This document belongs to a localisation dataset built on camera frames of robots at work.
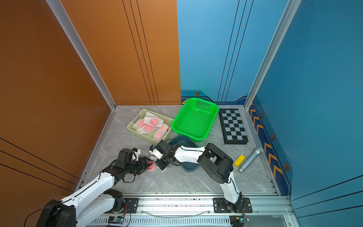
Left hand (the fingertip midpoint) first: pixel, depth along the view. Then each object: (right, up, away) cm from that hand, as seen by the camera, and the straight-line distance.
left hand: (153, 161), depth 85 cm
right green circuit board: (+46, -25, -14) cm, 54 cm away
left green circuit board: (-16, -26, -13) cm, 33 cm away
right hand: (+3, -2, +3) cm, 5 cm away
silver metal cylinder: (+60, 0, +3) cm, 60 cm away
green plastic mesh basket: (+28, +25, +25) cm, 45 cm away
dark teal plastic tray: (+18, +12, +9) cm, 23 cm away
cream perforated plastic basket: (-5, +21, +14) cm, 26 cm away
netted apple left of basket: (-14, +23, +17) cm, 32 cm away
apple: (0, 0, -4) cm, 4 cm away
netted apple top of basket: (-3, +25, +12) cm, 28 cm away
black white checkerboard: (+54, +20, +18) cm, 61 cm away
